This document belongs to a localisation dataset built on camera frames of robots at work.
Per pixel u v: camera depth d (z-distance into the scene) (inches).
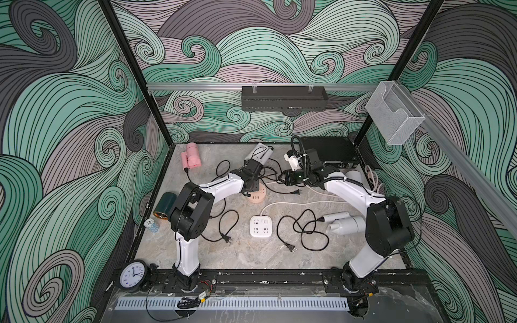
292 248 31.4
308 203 37.4
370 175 39.8
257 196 37.2
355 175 39.1
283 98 38.3
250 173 29.3
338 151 49.4
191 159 43.1
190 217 19.5
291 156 31.5
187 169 42.1
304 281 29.3
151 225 32.1
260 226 33.7
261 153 44.3
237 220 35.3
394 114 30.7
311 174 26.9
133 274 28.7
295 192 38.6
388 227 17.8
